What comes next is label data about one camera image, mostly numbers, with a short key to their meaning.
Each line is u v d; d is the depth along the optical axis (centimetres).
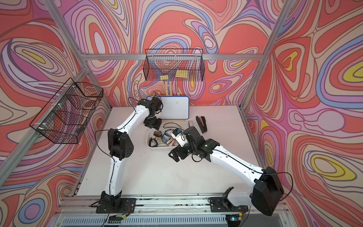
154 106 73
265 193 39
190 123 107
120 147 58
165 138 98
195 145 58
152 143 96
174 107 100
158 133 101
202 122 107
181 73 91
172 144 93
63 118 73
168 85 89
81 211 74
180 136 68
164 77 82
